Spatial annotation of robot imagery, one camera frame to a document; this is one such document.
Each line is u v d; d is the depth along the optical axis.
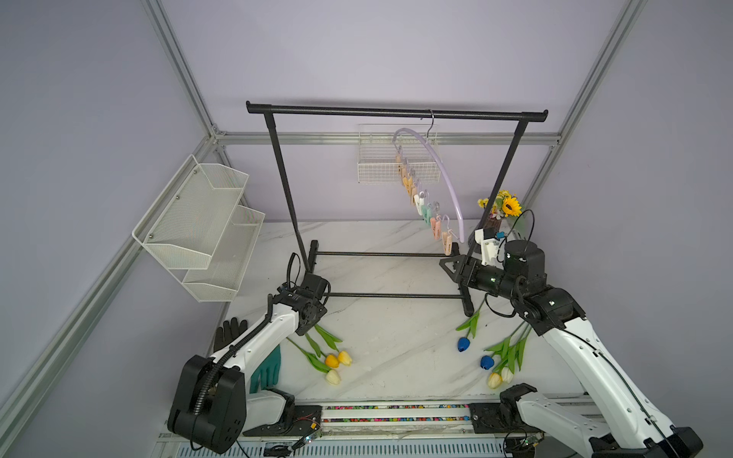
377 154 0.98
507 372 0.79
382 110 0.56
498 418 0.73
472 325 0.90
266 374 0.80
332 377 0.80
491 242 0.63
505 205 0.89
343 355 0.79
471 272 0.60
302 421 0.73
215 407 0.40
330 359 0.81
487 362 0.82
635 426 0.38
